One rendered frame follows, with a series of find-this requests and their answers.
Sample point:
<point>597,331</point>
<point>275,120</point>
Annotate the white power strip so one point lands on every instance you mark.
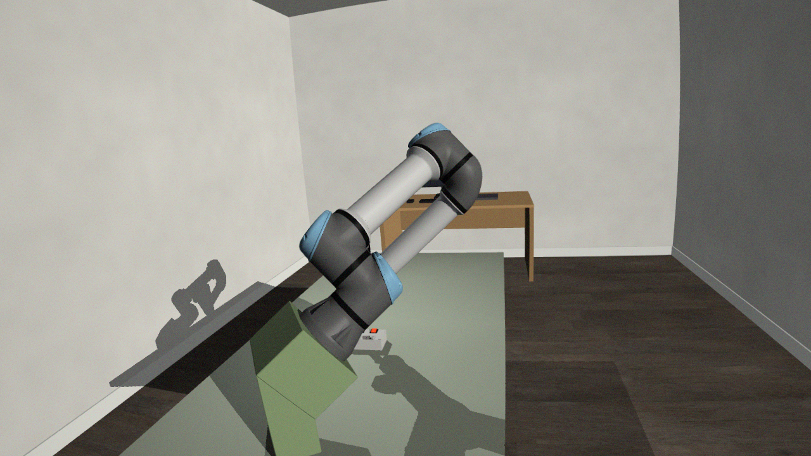
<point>372,339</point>

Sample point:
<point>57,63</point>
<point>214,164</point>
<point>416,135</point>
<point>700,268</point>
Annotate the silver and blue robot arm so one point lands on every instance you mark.
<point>338,244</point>

